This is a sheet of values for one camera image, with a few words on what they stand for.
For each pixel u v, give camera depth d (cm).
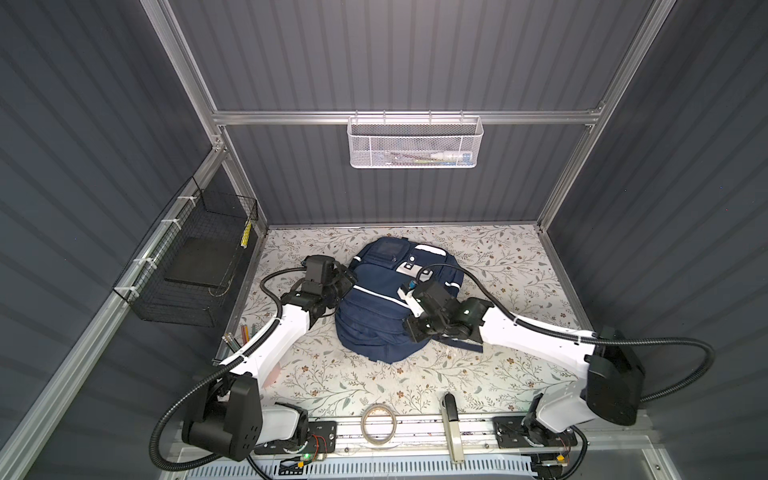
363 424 74
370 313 82
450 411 74
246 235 83
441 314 60
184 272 71
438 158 91
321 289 65
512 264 108
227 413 41
